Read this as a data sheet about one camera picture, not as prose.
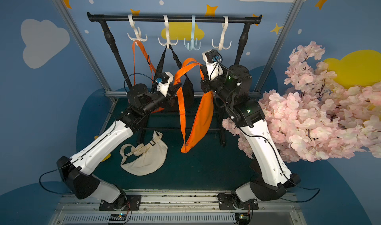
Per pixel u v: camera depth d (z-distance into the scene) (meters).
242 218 0.73
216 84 0.47
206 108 0.65
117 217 0.73
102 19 0.55
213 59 0.42
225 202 0.74
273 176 0.38
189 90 0.82
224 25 0.56
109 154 0.48
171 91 0.57
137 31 0.61
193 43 0.62
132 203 0.73
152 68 0.74
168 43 0.65
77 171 0.40
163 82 0.52
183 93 0.68
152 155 0.89
